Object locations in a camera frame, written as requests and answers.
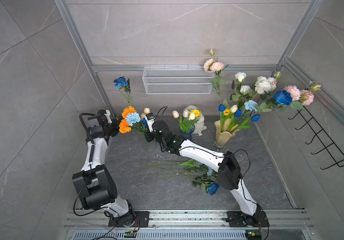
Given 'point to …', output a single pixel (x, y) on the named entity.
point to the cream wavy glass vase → (222, 138)
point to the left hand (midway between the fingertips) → (125, 119)
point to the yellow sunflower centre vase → (196, 111)
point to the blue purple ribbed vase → (187, 135)
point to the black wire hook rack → (339, 158)
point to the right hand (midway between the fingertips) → (145, 126)
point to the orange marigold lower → (123, 126)
